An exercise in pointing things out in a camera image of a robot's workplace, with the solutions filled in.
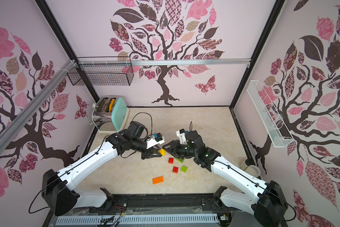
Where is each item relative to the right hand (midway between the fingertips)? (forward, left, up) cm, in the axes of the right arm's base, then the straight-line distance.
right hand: (163, 151), depth 71 cm
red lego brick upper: (+4, -3, -20) cm, 21 cm away
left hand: (0, +3, -3) cm, 5 cm away
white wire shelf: (+14, -56, +10) cm, 58 cm away
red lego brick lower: (-3, -6, -20) cm, 21 cm away
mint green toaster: (+31, +39, -4) cm, 50 cm away
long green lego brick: (+3, -10, -20) cm, 23 cm away
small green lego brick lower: (-2, -11, -21) cm, 24 cm away
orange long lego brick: (-8, +5, -21) cm, 23 cm away
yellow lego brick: (0, +1, -1) cm, 1 cm away
